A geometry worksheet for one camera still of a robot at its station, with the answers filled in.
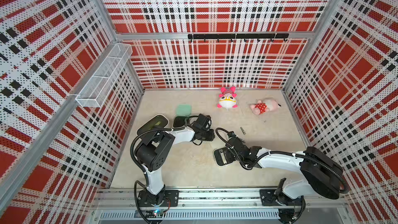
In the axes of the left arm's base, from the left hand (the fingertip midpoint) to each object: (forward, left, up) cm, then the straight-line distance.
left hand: (215, 136), depth 94 cm
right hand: (-10, -8, +1) cm, 13 cm away
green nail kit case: (+22, +23, -4) cm, 32 cm away
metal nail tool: (+4, -18, -1) cm, 18 cm away
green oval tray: (+8, +35, +5) cm, 37 cm away
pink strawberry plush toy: (+21, -36, +5) cm, 42 cm away
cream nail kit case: (-14, -4, +1) cm, 14 cm away
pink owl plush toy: (+25, -9, +7) cm, 27 cm away
